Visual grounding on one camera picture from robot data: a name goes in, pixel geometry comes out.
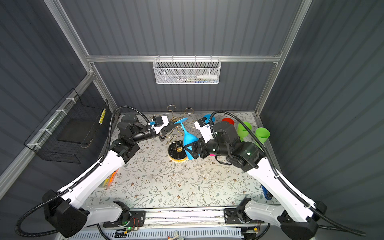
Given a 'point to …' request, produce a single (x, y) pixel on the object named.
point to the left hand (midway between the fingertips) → (179, 120)
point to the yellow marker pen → (102, 116)
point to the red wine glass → (231, 121)
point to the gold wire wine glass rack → (176, 151)
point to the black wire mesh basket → (71, 130)
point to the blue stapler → (267, 195)
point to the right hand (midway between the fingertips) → (192, 145)
